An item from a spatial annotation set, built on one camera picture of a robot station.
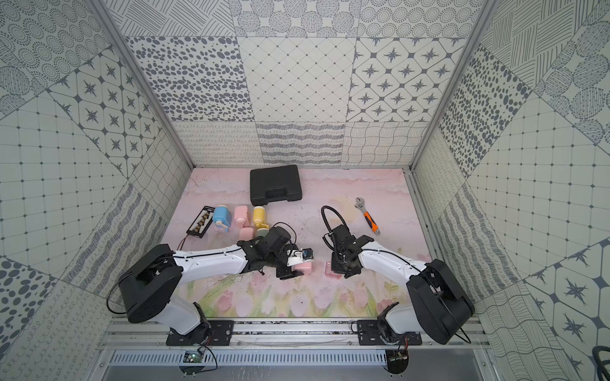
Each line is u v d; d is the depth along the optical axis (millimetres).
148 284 441
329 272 875
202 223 983
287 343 735
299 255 731
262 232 904
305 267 799
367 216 1016
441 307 421
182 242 951
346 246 647
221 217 946
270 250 675
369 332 731
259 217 945
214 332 732
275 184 1078
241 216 948
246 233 904
